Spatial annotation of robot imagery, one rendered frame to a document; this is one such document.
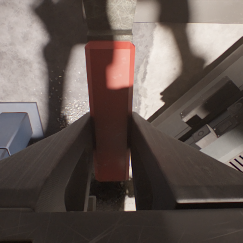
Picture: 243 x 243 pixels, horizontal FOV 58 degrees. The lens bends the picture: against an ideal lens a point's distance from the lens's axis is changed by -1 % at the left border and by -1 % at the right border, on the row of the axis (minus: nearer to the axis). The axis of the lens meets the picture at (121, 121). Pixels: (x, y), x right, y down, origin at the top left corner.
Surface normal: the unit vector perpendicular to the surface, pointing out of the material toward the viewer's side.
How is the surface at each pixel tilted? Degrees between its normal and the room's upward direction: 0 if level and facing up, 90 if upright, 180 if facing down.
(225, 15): 0
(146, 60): 0
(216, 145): 45
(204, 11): 0
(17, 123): 90
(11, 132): 90
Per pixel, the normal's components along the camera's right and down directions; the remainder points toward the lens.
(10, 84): 0.03, 0.58
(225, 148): -0.51, 0.04
